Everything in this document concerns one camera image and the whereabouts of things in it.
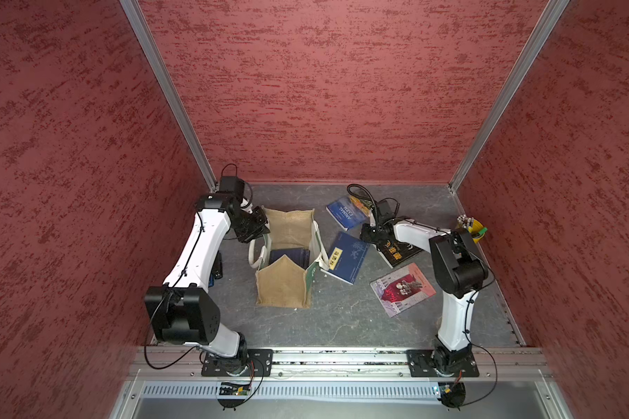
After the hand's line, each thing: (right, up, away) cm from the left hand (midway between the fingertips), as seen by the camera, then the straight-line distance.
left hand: (269, 235), depth 79 cm
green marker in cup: (+74, 0, +11) cm, 75 cm away
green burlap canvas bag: (+6, -6, -8) cm, 12 cm away
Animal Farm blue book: (+28, +6, +31) cm, 42 cm away
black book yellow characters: (+45, -9, +18) cm, 50 cm away
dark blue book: (+26, -10, +16) cm, 32 cm away
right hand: (+33, -4, +22) cm, 40 cm away
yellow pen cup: (+71, 0, +11) cm, 72 cm away
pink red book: (+45, -20, +9) cm, 50 cm away
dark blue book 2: (+9, -9, +15) cm, 20 cm away
